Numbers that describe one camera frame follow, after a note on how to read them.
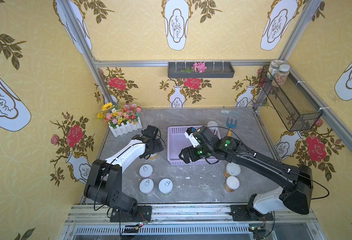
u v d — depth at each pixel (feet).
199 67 2.88
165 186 2.56
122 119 3.11
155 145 2.66
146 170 2.74
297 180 1.34
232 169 2.62
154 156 2.96
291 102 2.74
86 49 2.81
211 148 1.77
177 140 3.29
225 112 3.89
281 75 2.62
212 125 3.04
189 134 2.21
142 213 2.40
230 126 3.59
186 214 2.46
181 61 3.04
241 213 2.41
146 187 2.56
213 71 3.02
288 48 2.85
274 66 2.79
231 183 2.54
